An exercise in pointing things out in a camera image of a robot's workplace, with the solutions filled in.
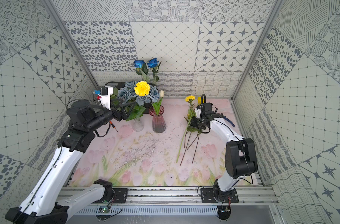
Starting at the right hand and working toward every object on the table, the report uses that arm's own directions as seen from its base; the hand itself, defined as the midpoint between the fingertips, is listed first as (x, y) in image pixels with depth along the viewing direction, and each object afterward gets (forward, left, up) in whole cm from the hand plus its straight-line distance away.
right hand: (192, 125), depth 90 cm
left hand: (-10, +29, +33) cm, 45 cm away
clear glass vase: (+5, +39, -7) cm, 40 cm away
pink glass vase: (+2, +22, -3) cm, 23 cm away
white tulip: (+6, +23, +13) cm, 27 cm away
